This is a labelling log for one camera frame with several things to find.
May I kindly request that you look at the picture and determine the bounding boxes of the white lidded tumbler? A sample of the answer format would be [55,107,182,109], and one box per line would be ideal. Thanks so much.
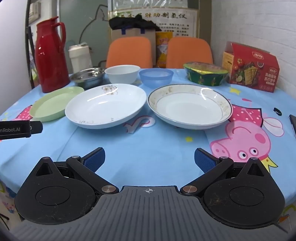
[68,42,92,75]

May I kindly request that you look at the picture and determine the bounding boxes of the blue translucent plastic bowl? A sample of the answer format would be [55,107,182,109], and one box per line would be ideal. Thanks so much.
[139,68,174,88]

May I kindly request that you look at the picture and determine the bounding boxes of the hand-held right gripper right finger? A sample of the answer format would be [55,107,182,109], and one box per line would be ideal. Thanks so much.
[180,148,270,196]

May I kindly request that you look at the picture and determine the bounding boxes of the yellow snack packet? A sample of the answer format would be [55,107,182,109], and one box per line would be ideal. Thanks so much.
[155,32,173,68]

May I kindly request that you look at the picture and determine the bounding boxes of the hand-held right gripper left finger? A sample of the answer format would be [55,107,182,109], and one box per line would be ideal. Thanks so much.
[30,147,119,195]

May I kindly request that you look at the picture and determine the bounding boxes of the red cracker box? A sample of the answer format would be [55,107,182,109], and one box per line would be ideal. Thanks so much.
[222,42,280,93]

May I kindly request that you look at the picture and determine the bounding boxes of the black metal rack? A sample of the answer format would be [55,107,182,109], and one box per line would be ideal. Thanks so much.
[25,0,37,88]

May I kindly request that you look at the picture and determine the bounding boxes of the black cloth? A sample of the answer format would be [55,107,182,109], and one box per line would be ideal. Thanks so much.
[109,17,162,32]

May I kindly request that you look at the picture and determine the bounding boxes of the blue cartoon printed tablecloth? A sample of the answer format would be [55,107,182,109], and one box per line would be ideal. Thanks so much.
[0,67,296,232]

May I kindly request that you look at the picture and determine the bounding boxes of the white plate with floral print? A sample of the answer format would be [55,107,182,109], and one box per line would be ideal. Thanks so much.
[65,84,147,129]

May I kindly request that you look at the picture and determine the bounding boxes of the pale green plastic plate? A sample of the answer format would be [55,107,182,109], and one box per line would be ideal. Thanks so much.
[30,86,85,122]

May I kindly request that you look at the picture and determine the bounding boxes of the white plate with gold rim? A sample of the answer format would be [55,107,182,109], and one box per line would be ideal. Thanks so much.
[147,84,233,130]

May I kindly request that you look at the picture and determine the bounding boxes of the red thermos jug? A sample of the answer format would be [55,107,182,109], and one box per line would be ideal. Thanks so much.
[35,20,70,93]

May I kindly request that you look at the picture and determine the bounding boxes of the white ceramic bowl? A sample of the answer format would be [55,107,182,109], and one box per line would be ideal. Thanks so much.
[105,65,141,84]

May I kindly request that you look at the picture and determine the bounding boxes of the wall poster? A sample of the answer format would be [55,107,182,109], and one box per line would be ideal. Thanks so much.
[108,0,193,11]

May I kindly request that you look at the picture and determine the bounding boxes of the stainless steel bowl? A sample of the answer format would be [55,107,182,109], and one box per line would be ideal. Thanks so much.
[70,68,105,90]

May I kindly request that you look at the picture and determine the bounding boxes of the orange chair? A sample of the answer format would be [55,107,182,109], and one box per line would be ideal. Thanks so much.
[106,37,153,69]
[166,37,213,69]

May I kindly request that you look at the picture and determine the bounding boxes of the green instant noodle bowl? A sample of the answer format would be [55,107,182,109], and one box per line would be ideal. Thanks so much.
[183,62,229,87]

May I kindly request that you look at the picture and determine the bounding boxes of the brown paper bag blue handles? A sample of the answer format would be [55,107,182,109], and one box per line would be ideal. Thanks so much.
[111,27,156,63]

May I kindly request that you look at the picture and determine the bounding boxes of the framed wall sign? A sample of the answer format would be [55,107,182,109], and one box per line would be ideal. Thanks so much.
[109,9,199,39]

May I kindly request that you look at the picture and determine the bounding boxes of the black pen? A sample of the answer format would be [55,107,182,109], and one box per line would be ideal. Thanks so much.
[289,114,296,137]

